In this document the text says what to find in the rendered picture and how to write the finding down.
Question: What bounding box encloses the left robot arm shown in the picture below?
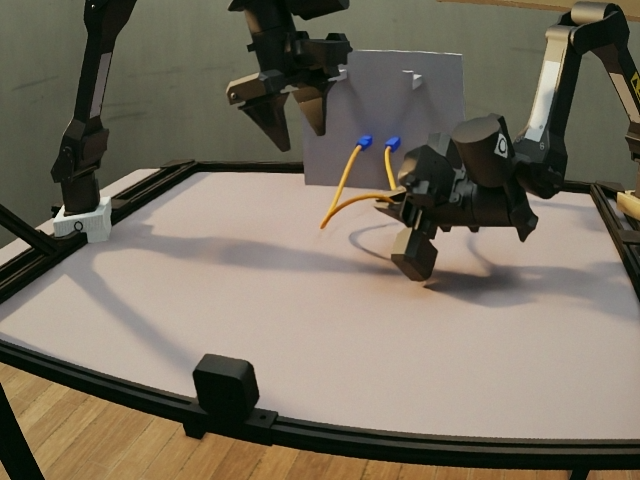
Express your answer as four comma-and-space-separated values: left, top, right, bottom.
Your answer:
51, 0, 353, 217

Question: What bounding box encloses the yellow cable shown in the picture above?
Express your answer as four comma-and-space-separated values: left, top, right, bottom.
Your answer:
320, 139, 396, 229

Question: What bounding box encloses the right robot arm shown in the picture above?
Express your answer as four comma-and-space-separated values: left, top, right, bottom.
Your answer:
398, 1, 640, 242

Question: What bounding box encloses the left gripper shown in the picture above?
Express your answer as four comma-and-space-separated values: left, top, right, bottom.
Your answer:
226, 25, 340, 152

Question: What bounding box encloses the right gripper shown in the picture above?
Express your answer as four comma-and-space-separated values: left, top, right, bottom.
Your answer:
373, 132, 480, 282

